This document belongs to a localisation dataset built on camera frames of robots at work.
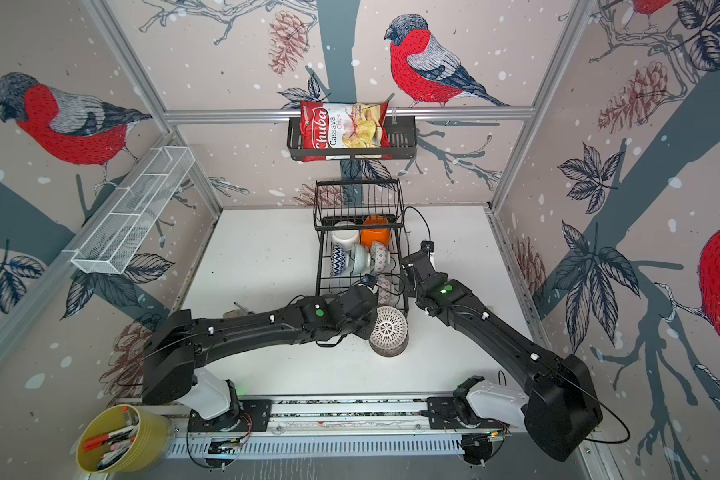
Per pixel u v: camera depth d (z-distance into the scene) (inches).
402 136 37.4
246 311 36.1
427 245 28.0
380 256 36.4
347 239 40.5
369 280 27.9
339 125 34.6
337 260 36.4
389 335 31.8
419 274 24.1
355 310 23.2
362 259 37.3
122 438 25.1
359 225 41.1
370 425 28.6
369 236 40.7
